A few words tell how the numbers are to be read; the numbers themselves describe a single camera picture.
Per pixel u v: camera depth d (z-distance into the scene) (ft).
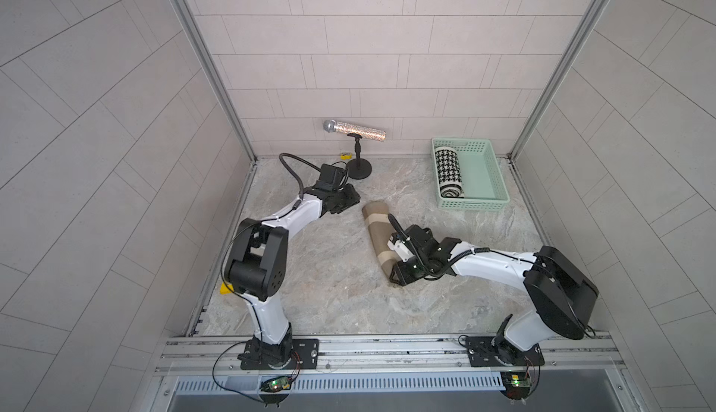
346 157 3.79
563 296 1.42
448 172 3.41
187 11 2.54
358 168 3.66
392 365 2.32
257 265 1.54
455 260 1.89
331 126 3.15
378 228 2.92
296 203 1.93
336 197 2.70
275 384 2.14
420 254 2.17
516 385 2.20
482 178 3.56
